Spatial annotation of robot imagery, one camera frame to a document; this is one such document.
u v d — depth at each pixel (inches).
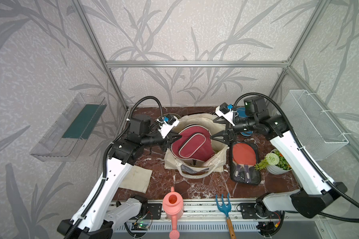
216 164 25.2
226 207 29.6
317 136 24.5
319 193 15.0
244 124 21.4
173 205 25.7
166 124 21.0
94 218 14.4
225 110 20.9
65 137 25.3
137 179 33.2
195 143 25.3
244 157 36.0
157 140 21.4
